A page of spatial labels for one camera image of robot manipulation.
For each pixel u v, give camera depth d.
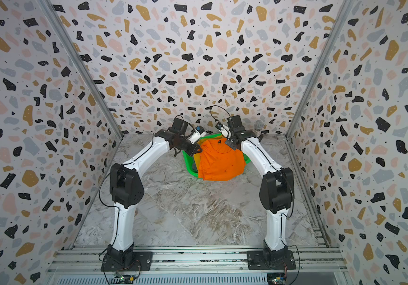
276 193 0.52
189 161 1.01
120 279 0.72
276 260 0.65
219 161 0.92
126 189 0.55
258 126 0.90
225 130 0.84
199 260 0.76
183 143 0.80
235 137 0.68
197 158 1.02
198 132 0.84
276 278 0.71
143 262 0.73
